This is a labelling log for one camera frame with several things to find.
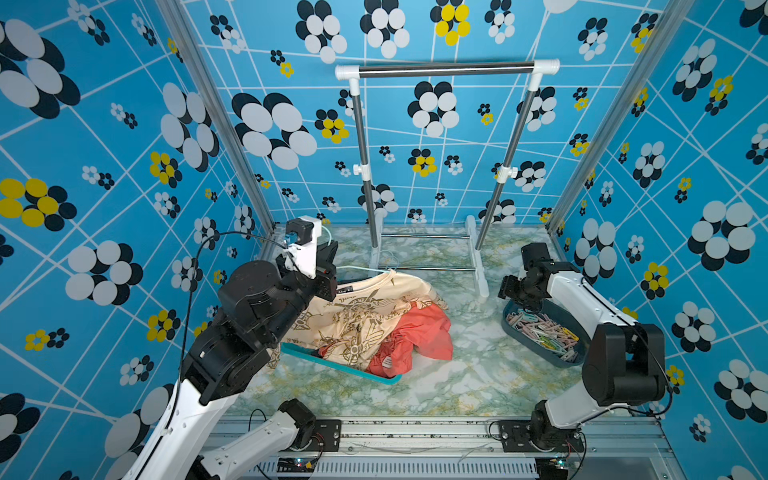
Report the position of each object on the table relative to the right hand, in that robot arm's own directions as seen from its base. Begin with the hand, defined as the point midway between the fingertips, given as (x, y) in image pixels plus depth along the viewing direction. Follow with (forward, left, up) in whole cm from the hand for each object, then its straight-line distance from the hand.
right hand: (512, 296), depth 90 cm
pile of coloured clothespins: (-8, -9, -7) cm, 14 cm away
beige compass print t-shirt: (-12, +49, +3) cm, 51 cm away
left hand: (-12, +46, +39) cm, 61 cm away
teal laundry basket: (-20, +56, +2) cm, 60 cm away
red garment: (-13, +28, +6) cm, 32 cm away
